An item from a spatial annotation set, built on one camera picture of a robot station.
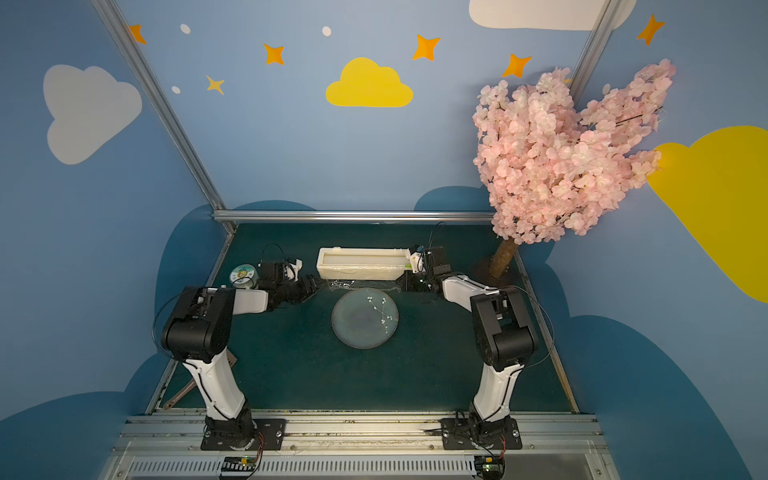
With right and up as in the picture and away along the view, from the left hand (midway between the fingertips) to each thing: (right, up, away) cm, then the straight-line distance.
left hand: (323, 282), depth 100 cm
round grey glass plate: (+15, -11, -4) cm, 19 cm away
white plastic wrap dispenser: (+13, +6, +1) cm, 15 cm away
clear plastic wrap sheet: (+8, -1, +4) cm, 9 cm away
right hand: (+26, +1, -3) cm, 26 cm away
